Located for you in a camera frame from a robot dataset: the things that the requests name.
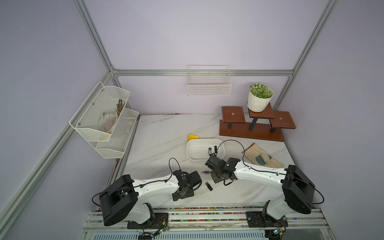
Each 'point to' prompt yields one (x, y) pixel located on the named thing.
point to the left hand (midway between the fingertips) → (185, 195)
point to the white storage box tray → (200, 149)
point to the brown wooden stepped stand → (268, 124)
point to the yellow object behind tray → (191, 137)
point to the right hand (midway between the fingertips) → (219, 176)
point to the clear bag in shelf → (107, 120)
